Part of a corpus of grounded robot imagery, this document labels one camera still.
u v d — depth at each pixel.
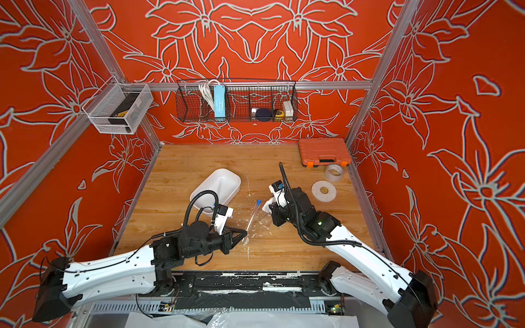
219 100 0.90
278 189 0.64
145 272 0.51
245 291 0.73
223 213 0.63
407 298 0.38
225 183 1.02
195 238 0.52
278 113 0.94
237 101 1.00
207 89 0.86
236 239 0.67
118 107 0.83
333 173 1.05
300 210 0.55
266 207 0.75
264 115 0.96
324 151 1.10
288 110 0.91
